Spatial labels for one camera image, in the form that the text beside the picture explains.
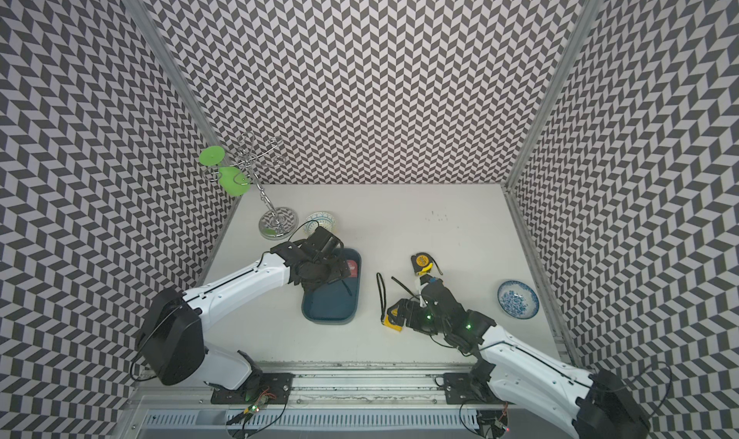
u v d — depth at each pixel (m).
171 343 0.41
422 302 0.64
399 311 0.72
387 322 0.82
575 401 0.42
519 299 0.87
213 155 0.83
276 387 0.71
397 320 0.70
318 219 1.04
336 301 0.86
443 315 0.61
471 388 0.64
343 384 0.74
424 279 0.75
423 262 0.94
